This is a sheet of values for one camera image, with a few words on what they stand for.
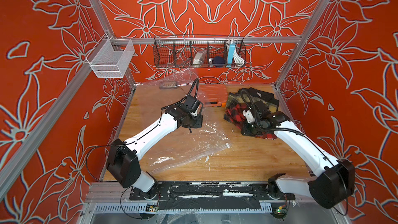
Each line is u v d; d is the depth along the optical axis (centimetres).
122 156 44
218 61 96
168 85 118
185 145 90
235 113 83
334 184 39
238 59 91
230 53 86
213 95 107
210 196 73
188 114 61
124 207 70
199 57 92
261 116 60
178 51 101
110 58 93
